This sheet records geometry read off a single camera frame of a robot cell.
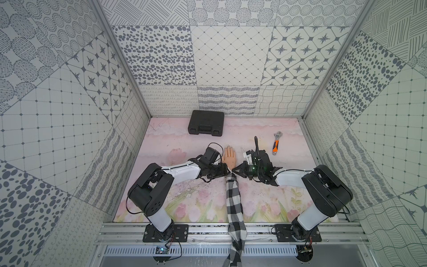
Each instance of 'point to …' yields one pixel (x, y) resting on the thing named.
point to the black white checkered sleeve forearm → (237, 232)
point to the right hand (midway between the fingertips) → (232, 172)
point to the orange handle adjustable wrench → (275, 149)
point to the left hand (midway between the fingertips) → (231, 175)
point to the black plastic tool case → (207, 121)
